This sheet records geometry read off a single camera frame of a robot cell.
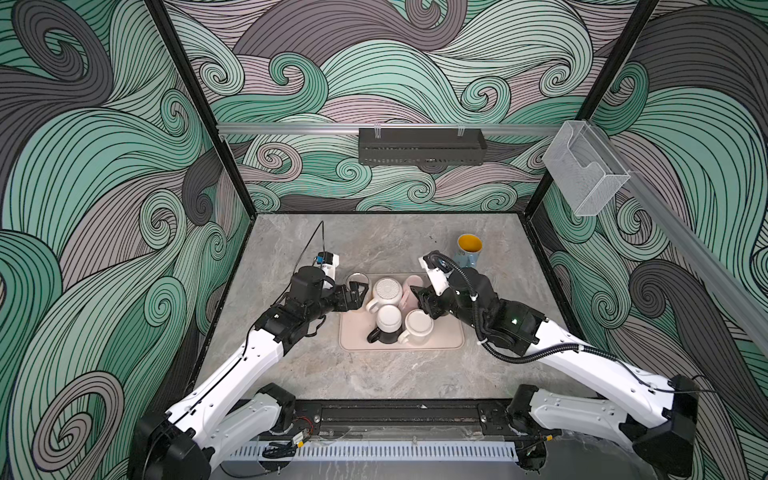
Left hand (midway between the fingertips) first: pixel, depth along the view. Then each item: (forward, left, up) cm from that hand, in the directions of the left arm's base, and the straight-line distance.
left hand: (356, 285), depth 77 cm
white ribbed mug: (+5, -8, -11) cm, 15 cm away
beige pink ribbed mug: (+7, 0, -7) cm, 10 cm away
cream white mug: (-7, -17, -11) cm, 21 cm away
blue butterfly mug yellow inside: (+20, -36, -8) cm, 41 cm away
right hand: (-2, -16, +6) cm, 17 cm away
